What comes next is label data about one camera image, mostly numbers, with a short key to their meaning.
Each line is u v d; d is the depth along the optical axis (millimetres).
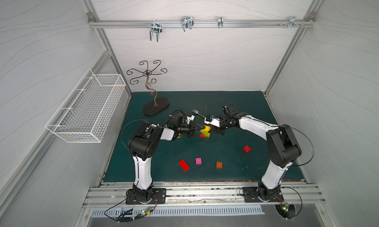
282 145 491
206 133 912
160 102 1131
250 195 734
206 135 931
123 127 1017
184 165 820
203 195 751
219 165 820
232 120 708
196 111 1078
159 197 734
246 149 889
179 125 819
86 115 688
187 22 765
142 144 526
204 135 934
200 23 794
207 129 884
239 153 866
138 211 699
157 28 783
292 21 764
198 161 840
